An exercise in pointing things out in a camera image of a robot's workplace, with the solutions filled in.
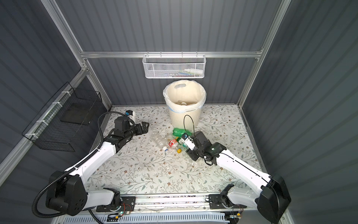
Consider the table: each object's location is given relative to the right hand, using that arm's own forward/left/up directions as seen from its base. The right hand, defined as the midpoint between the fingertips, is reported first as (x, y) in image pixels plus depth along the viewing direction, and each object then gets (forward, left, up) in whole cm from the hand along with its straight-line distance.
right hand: (192, 149), depth 81 cm
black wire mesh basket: (+6, +69, +18) cm, 72 cm away
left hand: (+13, +31, +7) cm, 34 cm away
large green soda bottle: (+18, +9, -9) cm, 22 cm away
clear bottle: (+10, +21, -8) cm, 24 cm away
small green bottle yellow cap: (+8, +7, -11) cm, 15 cm away
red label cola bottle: (+7, +12, -7) cm, 16 cm away
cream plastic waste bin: (+42, +5, +1) cm, 43 cm away
